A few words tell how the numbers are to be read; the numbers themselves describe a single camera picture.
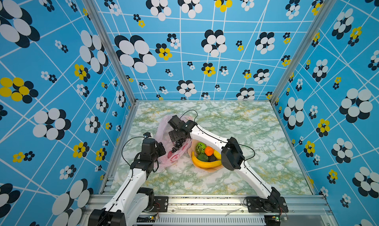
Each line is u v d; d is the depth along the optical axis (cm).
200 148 86
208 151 82
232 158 60
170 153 91
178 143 92
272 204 63
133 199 49
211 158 83
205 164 80
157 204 72
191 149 88
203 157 83
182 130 71
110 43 87
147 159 64
